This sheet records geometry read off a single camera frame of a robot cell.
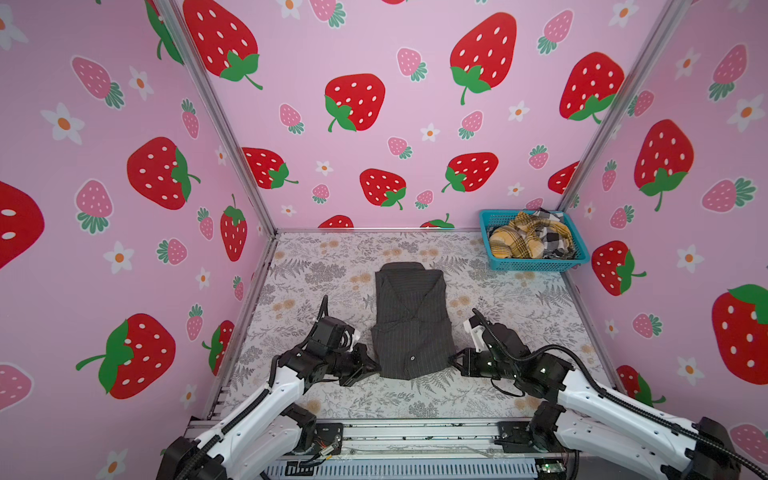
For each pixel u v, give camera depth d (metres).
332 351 0.67
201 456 0.40
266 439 0.56
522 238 1.06
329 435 0.75
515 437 0.74
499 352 0.58
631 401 0.48
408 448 0.73
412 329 0.90
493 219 1.15
